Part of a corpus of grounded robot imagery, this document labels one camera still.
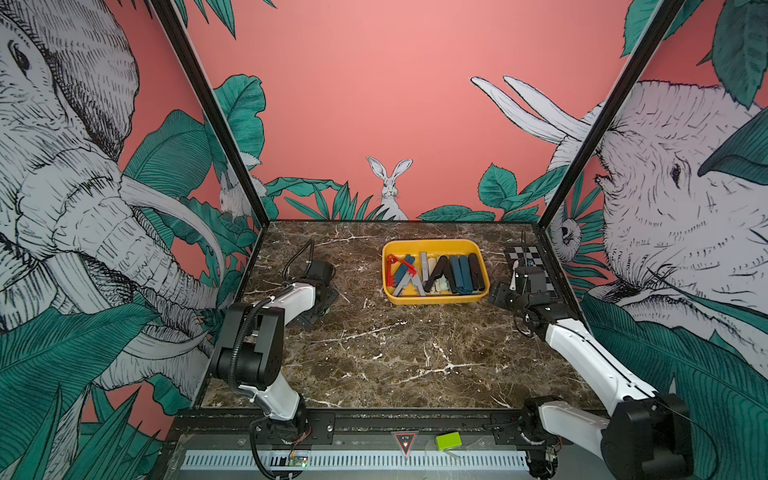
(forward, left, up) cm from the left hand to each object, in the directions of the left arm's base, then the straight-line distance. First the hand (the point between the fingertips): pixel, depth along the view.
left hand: (325, 300), depth 96 cm
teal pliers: (+8, -44, +4) cm, 45 cm away
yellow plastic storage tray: (+8, -36, +2) cm, 37 cm away
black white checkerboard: (+15, -73, +1) cm, 74 cm away
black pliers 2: (+7, -51, +4) cm, 51 cm away
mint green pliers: (+3, -39, +2) cm, 40 cm away
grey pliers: (+6, -27, 0) cm, 27 cm away
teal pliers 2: (+8, -48, +3) cm, 48 cm away
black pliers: (+9, -40, +4) cm, 41 cm away
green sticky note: (-41, -34, +1) cm, 53 cm away
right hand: (-3, -54, +12) cm, 55 cm away
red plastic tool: (+7, -22, 0) cm, 23 cm away
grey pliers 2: (+11, -34, 0) cm, 36 cm away
